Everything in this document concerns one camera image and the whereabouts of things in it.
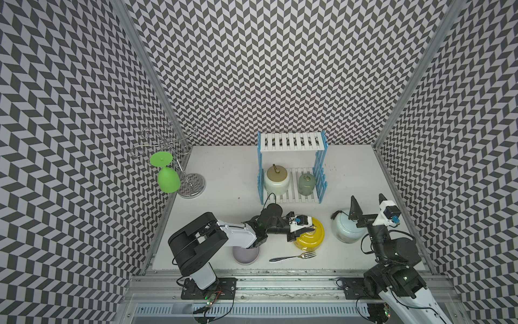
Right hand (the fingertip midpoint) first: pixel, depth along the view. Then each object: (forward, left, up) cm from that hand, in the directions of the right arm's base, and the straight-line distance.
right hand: (364, 198), depth 69 cm
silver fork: (-12, +19, -24) cm, 33 cm away
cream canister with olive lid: (+18, +30, -14) cm, 37 cm away
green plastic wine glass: (+9, +71, 0) cm, 72 cm away
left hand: (-4, +17, -14) cm, 22 cm away
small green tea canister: (+17, +16, -15) cm, 28 cm away
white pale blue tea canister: (-5, +3, -17) cm, 17 cm away
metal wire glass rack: (+49, +87, -20) cm, 102 cm away
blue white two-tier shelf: (+27, +18, +2) cm, 32 cm away
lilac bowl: (-14, +42, -19) cm, 48 cm away
